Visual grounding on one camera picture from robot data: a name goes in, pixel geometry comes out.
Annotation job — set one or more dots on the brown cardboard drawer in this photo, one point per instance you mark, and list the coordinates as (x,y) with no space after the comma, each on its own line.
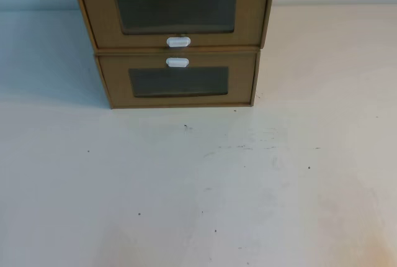
(99,15)

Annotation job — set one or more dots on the lower brown cardboard shoebox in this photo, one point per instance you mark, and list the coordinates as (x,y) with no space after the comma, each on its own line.
(213,78)

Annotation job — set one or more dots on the white drawer handle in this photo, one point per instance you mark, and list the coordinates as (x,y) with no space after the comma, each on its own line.
(178,42)
(177,62)

